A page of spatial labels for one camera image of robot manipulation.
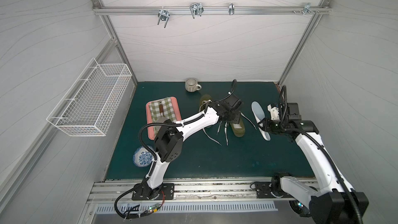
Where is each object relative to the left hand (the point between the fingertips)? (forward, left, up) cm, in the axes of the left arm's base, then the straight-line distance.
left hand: (238, 118), depth 84 cm
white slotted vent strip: (-40, +49, -17) cm, 65 cm away
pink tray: (+15, +38, -14) cm, 43 cm away
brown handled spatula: (+7, +46, -12) cm, 48 cm away
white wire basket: (-4, +70, +17) cm, 72 cm away
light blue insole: (+2, -11, +2) cm, 12 cm away
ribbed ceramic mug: (+33, +29, -8) cm, 44 cm away
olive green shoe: (0, -2, -10) cm, 11 cm away
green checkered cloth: (+15, +44, -13) cm, 48 cm away
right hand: (-4, -11, +2) cm, 12 cm away
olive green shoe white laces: (+1, +10, -14) cm, 18 cm away
